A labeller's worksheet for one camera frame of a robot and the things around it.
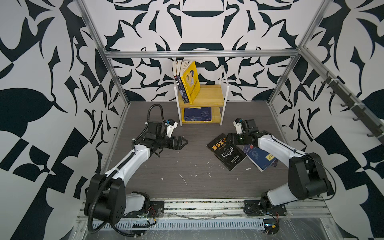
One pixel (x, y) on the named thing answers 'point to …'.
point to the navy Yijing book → (197, 114)
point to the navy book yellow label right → (261, 158)
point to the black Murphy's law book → (229, 154)
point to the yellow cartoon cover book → (190, 80)
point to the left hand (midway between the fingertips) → (182, 138)
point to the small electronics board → (271, 226)
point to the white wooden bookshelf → (212, 96)
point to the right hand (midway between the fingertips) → (232, 137)
